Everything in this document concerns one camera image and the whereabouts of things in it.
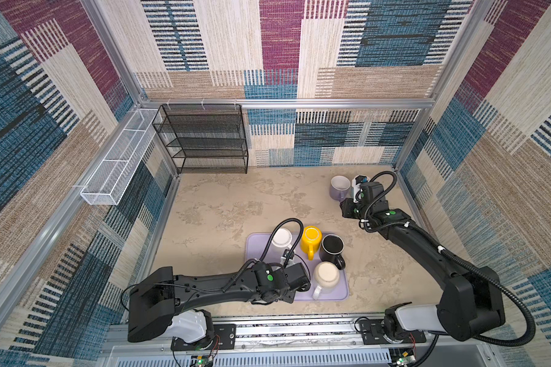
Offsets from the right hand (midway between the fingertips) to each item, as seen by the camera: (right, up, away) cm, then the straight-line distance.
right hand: (344, 207), depth 86 cm
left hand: (-21, -26, -9) cm, 34 cm away
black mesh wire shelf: (-59, +31, +23) cm, 71 cm away
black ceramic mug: (-5, -14, -3) cm, 16 cm away
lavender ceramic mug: (+4, +7, +22) cm, 24 cm away
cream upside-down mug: (-9, -22, -10) cm, 26 cm away
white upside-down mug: (-23, -11, -1) cm, 26 cm away
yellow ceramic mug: (-13, -12, -1) cm, 18 cm away
